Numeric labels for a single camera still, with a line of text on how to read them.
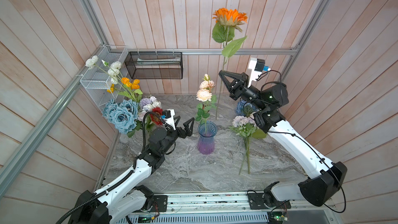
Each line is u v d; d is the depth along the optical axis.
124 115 0.59
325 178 0.39
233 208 0.73
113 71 0.66
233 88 0.53
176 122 0.76
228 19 0.40
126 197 0.58
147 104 0.74
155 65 1.06
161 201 0.73
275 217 0.70
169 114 0.63
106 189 0.43
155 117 0.70
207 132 0.80
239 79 0.50
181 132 0.66
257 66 0.46
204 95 0.68
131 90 0.74
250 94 0.51
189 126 0.66
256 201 0.73
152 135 0.56
